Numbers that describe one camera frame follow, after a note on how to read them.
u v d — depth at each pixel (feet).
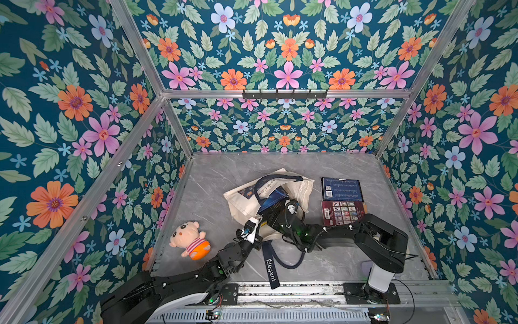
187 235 2.67
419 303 2.41
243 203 2.61
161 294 1.52
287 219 2.13
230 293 2.41
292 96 3.05
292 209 2.63
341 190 3.31
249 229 2.11
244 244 2.26
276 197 3.00
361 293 2.40
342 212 3.03
